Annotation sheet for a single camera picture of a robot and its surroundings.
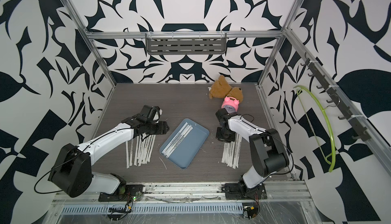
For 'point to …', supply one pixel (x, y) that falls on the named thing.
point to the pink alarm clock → (230, 104)
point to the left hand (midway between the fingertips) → (165, 125)
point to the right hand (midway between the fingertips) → (222, 137)
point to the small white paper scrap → (163, 163)
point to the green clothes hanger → (333, 154)
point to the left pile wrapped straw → (143, 150)
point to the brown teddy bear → (221, 88)
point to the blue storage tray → (185, 151)
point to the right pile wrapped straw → (231, 151)
